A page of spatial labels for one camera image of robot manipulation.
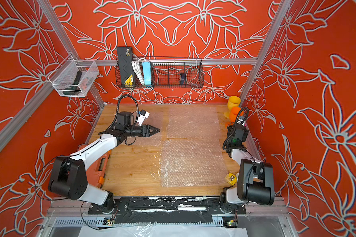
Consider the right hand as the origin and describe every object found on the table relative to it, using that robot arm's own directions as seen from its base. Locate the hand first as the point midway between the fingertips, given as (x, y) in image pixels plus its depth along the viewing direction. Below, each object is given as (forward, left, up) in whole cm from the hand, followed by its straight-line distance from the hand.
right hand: (237, 125), depth 88 cm
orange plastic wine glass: (+8, +1, +1) cm, 8 cm away
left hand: (-8, +48, +5) cm, 49 cm away
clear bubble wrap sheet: (+12, +24, -14) cm, 30 cm away
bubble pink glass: (+16, +54, -13) cm, 58 cm away
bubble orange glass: (-19, +27, -14) cm, 36 cm away
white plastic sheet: (-52, +48, -15) cm, 72 cm away
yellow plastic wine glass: (+21, -2, 0) cm, 21 cm away
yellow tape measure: (-28, +7, -13) cm, 32 cm away
